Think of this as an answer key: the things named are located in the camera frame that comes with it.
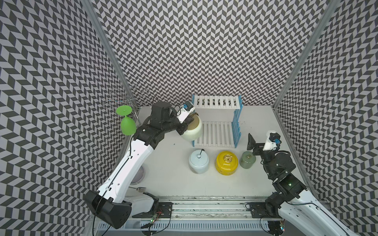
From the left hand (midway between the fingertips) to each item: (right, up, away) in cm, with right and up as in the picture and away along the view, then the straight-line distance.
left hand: (189, 118), depth 69 cm
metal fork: (-28, -39, +11) cm, 49 cm away
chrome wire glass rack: (-48, +18, +45) cm, 68 cm away
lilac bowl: (-28, -32, +9) cm, 43 cm away
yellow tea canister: (+20, -25, +11) cm, 34 cm away
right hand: (+33, -9, +2) cm, 34 cm away
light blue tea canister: (+5, -24, +10) cm, 26 cm away
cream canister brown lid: (+2, -3, -1) cm, 4 cm away
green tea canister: (+33, -24, +15) cm, 43 cm away
